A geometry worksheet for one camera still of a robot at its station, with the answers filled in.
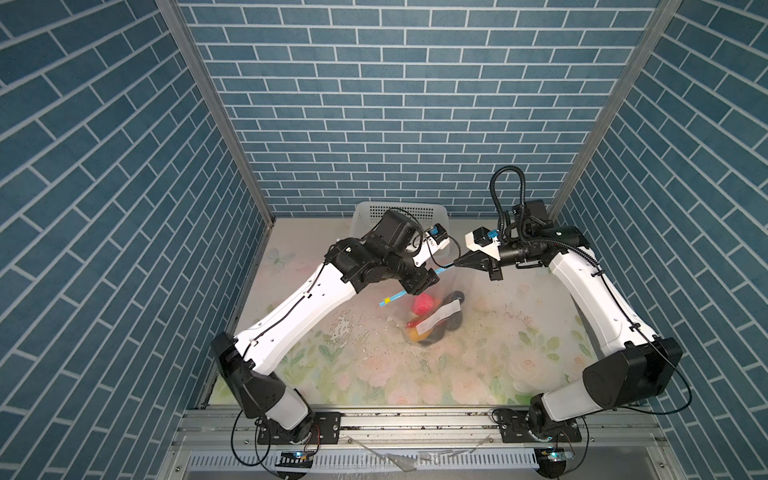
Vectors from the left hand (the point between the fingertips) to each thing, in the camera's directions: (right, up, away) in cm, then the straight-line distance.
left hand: (430, 269), depth 69 cm
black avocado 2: (+3, -20, +14) cm, 24 cm away
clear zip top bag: (+2, -13, +8) cm, 16 cm away
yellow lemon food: (-3, -19, +10) cm, 21 cm away
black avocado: (+9, -17, +16) cm, 25 cm away
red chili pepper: (-2, -15, +16) cm, 22 cm away
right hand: (+7, +3, +3) cm, 8 cm away
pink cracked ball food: (-1, -11, +13) cm, 17 cm away
